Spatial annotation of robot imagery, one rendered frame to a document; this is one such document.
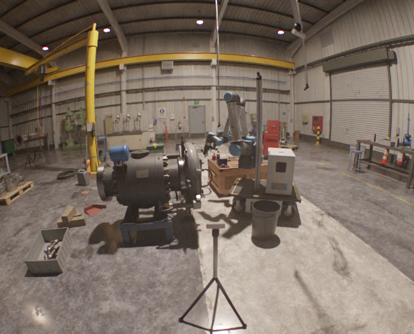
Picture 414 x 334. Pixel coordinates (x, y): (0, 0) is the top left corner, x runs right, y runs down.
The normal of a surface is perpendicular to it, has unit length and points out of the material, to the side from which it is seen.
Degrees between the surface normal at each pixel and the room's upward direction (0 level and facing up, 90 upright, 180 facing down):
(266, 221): 93
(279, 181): 90
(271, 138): 90
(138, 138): 90
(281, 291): 0
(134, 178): 69
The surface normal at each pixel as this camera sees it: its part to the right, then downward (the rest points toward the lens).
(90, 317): -0.02, -0.97
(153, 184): 0.23, 0.13
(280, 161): -0.33, 0.25
